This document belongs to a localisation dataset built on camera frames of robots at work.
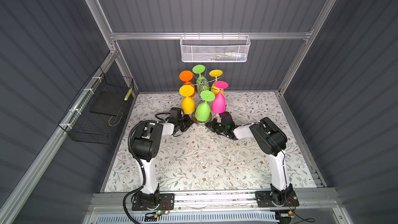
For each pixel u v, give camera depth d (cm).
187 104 83
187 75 83
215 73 87
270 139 57
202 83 82
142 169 56
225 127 83
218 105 84
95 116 72
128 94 82
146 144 53
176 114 82
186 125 91
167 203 72
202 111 80
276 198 66
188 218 77
